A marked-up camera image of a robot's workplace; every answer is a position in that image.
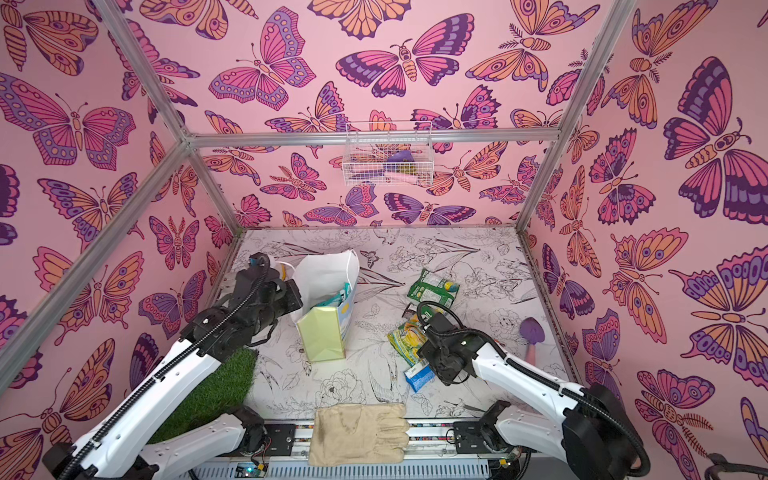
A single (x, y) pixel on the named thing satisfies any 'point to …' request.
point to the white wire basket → (394, 153)
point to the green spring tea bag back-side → (429, 287)
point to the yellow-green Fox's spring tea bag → (408, 340)
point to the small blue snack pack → (420, 376)
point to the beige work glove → (347, 434)
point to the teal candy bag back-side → (343, 295)
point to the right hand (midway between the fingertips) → (423, 358)
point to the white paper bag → (327, 282)
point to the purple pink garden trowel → (532, 331)
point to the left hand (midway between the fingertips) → (302, 284)
